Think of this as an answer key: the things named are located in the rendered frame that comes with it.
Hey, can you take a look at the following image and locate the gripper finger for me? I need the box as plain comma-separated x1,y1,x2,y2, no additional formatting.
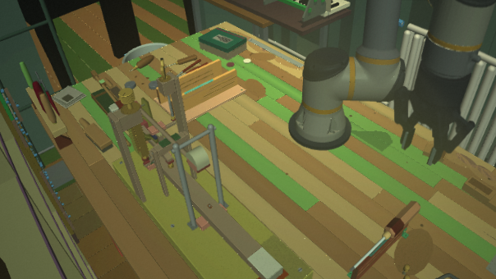
426,117,476,167
391,86,418,151

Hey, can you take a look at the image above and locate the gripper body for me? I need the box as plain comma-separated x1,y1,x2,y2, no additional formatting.
406,67,473,130

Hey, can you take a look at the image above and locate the orange wooden tray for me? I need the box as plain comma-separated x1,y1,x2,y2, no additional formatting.
154,58,247,123

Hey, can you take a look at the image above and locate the long grey-brown key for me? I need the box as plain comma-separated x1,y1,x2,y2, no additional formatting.
154,153,285,279

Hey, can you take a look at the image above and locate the brass let-off knob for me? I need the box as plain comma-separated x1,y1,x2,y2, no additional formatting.
117,87,135,114

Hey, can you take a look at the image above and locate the dark green tray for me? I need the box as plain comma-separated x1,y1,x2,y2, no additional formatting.
90,89,118,114

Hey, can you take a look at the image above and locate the white radiator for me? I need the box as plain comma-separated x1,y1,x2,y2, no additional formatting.
388,23,496,167

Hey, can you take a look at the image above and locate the small wooden box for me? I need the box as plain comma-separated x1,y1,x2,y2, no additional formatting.
462,176,496,204

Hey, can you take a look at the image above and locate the brown oval pad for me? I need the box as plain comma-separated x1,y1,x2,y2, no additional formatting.
393,227,434,269

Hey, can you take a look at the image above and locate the wooden clamp tool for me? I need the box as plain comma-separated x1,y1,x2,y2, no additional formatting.
347,200,422,279

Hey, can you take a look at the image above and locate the metal ruler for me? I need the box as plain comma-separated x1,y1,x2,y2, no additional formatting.
247,36,306,69

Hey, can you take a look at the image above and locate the brown table with keyboard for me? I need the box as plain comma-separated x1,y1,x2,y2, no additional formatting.
203,0,353,39

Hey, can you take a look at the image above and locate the green box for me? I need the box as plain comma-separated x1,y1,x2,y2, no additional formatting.
198,27,248,60

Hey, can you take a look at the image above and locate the cream hammer head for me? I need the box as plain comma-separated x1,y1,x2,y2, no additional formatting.
186,145,212,174

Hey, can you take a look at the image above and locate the grey round bowl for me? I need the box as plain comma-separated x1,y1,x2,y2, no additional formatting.
121,42,168,66

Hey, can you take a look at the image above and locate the brown wooden block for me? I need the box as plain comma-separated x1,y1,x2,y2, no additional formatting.
78,117,114,153

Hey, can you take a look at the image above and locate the grey square paper stack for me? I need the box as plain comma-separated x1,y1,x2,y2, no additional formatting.
51,85,86,109

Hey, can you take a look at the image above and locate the wooden tool rack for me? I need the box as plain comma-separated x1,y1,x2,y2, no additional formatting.
19,61,69,139

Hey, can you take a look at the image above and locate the model grand action frame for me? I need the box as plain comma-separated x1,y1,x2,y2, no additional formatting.
107,71,313,279

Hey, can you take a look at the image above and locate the red handle tool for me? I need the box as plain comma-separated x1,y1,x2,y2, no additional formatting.
177,58,203,78

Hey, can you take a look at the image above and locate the grey metal arch rail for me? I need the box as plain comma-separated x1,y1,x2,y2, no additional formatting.
171,124,228,231

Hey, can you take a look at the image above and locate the brown handle tool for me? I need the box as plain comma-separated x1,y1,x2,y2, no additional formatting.
175,54,199,66

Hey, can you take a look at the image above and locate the wooden handle screwdriver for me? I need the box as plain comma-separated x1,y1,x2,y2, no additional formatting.
130,53,156,72

